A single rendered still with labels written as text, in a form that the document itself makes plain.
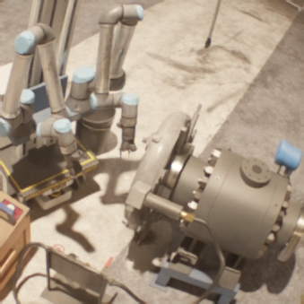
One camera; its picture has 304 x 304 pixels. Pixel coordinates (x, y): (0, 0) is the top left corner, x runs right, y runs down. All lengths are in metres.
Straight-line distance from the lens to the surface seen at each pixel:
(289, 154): 2.88
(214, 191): 2.69
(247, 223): 2.71
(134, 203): 2.58
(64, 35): 2.90
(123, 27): 2.76
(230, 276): 3.05
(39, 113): 3.09
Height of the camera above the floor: 2.64
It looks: 41 degrees down
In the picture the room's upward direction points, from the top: 15 degrees clockwise
